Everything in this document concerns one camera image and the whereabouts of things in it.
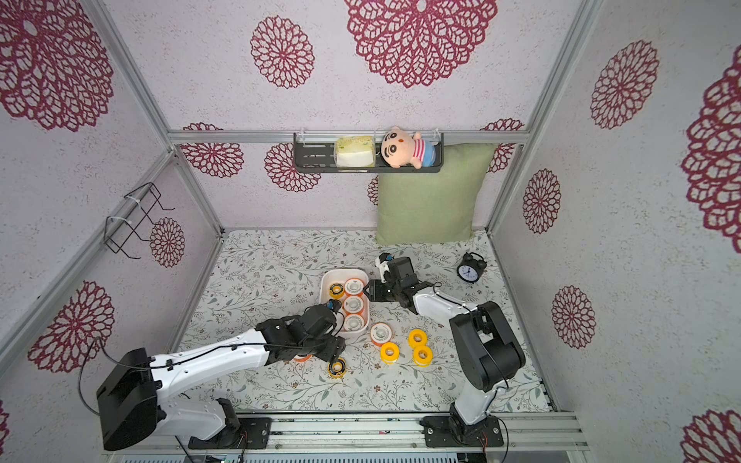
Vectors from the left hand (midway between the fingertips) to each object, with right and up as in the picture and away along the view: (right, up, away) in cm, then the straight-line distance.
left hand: (333, 343), depth 81 cm
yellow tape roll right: (+26, -5, +5) cm, 27 cm away
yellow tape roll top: (+25, -1, +9) cm, 26 cm away
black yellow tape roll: (-2, +13, +20) cm, 24 cm away
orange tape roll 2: (+5, +8, +16) cm, 19 cm away
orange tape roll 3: (+5, +4, +11) cm, 12 cm away
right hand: (+9, +15, +11) cm, 21 cm away
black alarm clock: (+46, +21, +19) cm, 54 cm away
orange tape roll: (+5, +14, +21) cm, 25 cm away
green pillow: (+33, +42, +21) cm, 57 cm away
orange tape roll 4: (+14, 0, +10) cm, 17 cm away
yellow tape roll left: (+16, -4, +5) cm, 17 cm away
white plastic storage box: (-3, +18, +20) cm, 27 cm away
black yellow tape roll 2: (+1, -8, +4) cm, 9 cm away
